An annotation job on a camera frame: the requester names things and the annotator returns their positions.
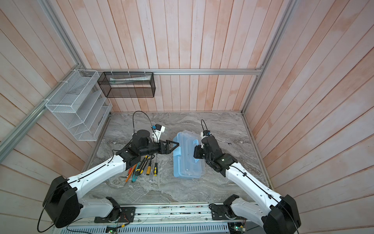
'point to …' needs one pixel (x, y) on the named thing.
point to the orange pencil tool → (130, 173)
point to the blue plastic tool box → (185, 165)
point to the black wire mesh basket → (127, 84)
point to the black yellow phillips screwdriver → (155, 169)
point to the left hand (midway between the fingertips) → (174, 147)
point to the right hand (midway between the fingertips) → (194, 147)
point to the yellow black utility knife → (140, 170)
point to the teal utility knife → (134, 177)
